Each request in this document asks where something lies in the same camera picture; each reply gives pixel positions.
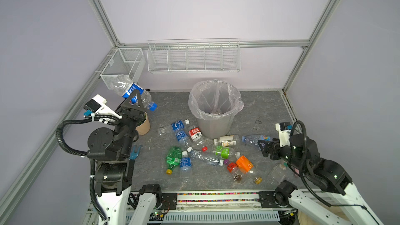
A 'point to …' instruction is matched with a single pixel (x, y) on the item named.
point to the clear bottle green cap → (277, 174)
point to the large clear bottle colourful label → (254, 139)
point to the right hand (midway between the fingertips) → (267, 141)
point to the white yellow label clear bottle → (228, 140)
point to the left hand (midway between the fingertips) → (138, 95)
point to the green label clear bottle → (225, 152)
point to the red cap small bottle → (230, 166)
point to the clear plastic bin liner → (214, 100)
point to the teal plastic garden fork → (134, 155)
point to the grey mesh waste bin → (214, 129)
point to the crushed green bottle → (173, 158)
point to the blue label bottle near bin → (178, 127)
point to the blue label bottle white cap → (185, 166)
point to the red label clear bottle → (196, 134)
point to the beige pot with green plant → (143, 126)
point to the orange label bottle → (245, 165)
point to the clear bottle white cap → (205, 158)
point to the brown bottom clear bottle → (238, 176)
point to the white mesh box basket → (129, 61)
